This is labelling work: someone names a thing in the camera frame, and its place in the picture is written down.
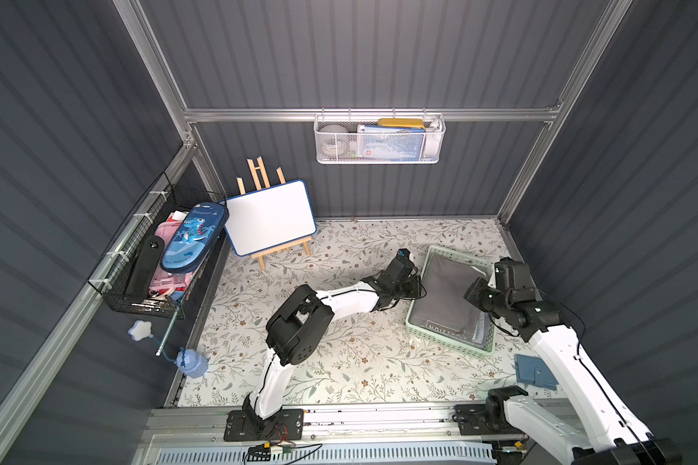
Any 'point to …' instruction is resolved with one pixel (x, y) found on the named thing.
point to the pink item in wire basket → (172, 283)
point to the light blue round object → (191, 362)
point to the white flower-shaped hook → (141, 330)
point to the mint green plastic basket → (490, 345)
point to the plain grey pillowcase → (440, 303)
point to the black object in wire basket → (145, 268)
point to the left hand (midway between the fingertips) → (429, 289)
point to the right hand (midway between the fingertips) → (475, 288)
